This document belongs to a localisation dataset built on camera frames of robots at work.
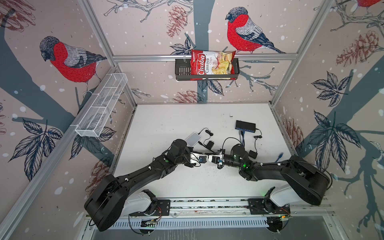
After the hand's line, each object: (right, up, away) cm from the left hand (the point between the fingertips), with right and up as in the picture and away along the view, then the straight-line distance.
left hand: (200, 151), depth 80 cm
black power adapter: (+33, -4, +10) cm, 35 cm away
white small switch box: (-4, +3, +18) cm, 19 cm away
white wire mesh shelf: (-52, +25, -2) cm, 58 cm away
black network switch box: (+35, +12, +25) cm, 45 cm away
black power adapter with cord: (+7, +1, +16) cm, 17 cm away
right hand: (+3, -3, +1) cm, 4 cm away
